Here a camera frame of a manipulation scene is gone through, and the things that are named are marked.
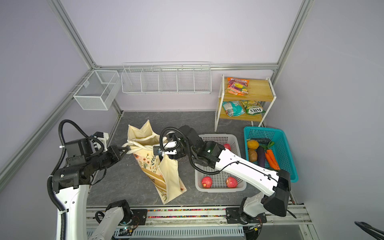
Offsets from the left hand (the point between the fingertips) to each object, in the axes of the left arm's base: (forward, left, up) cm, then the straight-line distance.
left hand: (127, 151), depth 66 cm
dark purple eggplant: (+5, -71, -24) cm, 75 cm away
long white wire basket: (+54, -14, +2) cm, 56 cm away
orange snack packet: (+33, -56, +8) cm, 65 cm away
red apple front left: (-9, -36, -22) cm, 43 cm away
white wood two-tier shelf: (+33, -70, +4) cm, 77 cm away
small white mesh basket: (+53, +32, -6) cm, 62 cm away
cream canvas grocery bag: (-8, -15, -7) cm, 19 cm away
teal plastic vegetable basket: (+9, -85, -23) cm, 88 cm away
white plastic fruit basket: (-6, -44, -27) cm, 51 cm away
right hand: (+4, -19, +3) cm, 19 cm away
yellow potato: (+13, -68, -23) cm, 73 cm away
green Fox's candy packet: (+33, -70, -9) cm, 78 cm away
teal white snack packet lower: (+33, -57, -9) cm, 66 cm away
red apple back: (-10, -49, -23) cm, 55 cm away
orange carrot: (+3, -78, -26) cm, 82 cm away
